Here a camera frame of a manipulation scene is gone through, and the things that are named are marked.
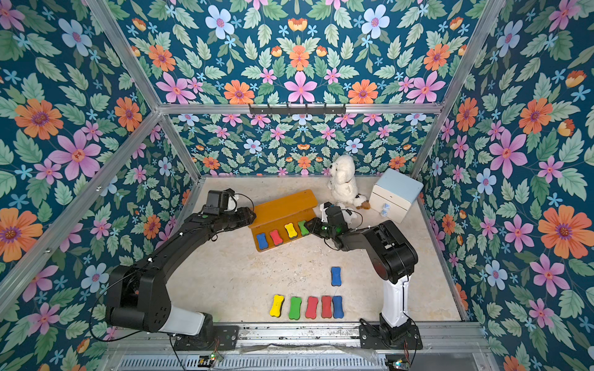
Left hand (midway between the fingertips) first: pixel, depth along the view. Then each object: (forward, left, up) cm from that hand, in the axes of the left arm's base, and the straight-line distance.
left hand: (253, 214), depth 88 cm
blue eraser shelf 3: (-34, -29, -13) cm, 47 cm away
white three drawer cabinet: (+6, -58, 0) cm, 58 cm away
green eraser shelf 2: (-31, -14, -15) cm, 38 cm away
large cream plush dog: (+13, -37, +1) cm, 39 cm away
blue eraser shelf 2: (-22, -30, -14) cm, 40 cm away
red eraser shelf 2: (-33, -20, -16) cm, 42 cm away
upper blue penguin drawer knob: (+4, -55, -7) cm, 56 cm away
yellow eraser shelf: (-2, -14, -11) cm, 18 cm away
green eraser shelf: (-2, -19, -11) cm, 22 cm away
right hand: (0, -20, -10) cm, 23 cm away
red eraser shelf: (-4, -8, -13) cm, 16 cm away
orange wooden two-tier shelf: (-3, -12, -2) cm, 12 cm away
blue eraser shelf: (-5, -2, -13) cm, 14 cm away
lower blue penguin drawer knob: (+4, -55, -12) cm, 57 cm away
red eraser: (-32, -26, -13) cm, 43 cm away
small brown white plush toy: (+11, -47, -13) cm, 50 cm away
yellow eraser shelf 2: (-31, -8, -13) cm, 35 cm away
